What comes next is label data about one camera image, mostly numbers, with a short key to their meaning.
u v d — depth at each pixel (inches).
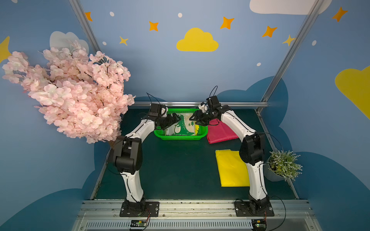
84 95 18.1
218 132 38.8
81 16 28.1
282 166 29.1
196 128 42.1
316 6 27.3
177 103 56.7
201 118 33.7
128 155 20.2
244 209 29.3
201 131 42.0
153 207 29.5
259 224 28.7
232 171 34.7
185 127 39.7
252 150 22.3
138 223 28.3
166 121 33.5
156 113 30.3
